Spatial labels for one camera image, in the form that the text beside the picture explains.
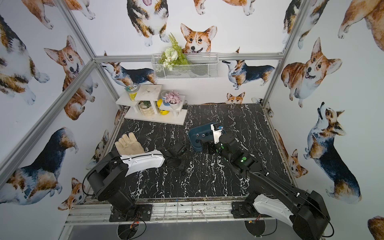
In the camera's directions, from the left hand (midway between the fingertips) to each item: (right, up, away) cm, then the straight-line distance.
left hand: (183, 161), depth 91 cm
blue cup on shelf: (-13, +41, +5) cm, 43 cm away
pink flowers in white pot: (-6, +38, -1) cm, 39 cm away
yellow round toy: (-18, +37, +13) cm, 43 cm away
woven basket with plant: (-30, +33, +20) cm, 49 cm away
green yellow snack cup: (-34, +45, +7) cm, 57 cm away
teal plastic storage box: (+9, +16, +12) cm, 22 cm away
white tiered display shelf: (-21, +43, +8) cm, 49 cm away
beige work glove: (-37, +9, +7) cm, 39 cm away
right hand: (+16, +19, -14) cm, 29 cm away
